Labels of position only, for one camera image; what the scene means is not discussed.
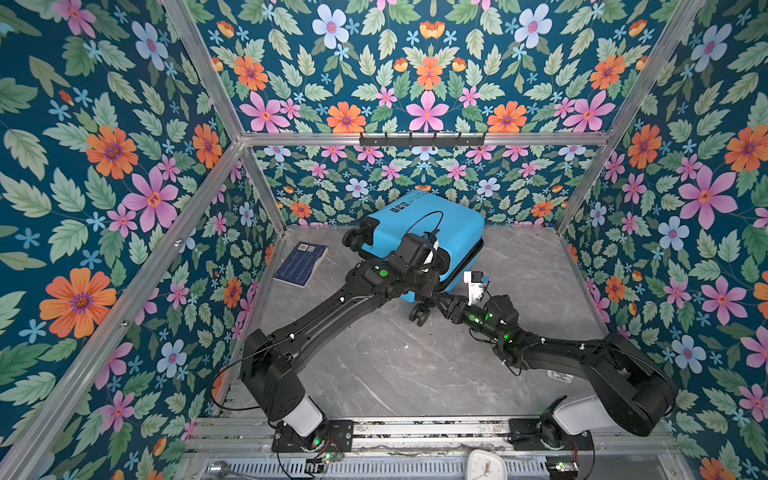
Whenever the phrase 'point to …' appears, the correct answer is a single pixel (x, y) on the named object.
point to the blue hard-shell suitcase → (458, 227)
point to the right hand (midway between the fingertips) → (435, 296)
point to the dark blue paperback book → (300, 265)
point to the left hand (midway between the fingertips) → (442, 271)
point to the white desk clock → (485, 465)
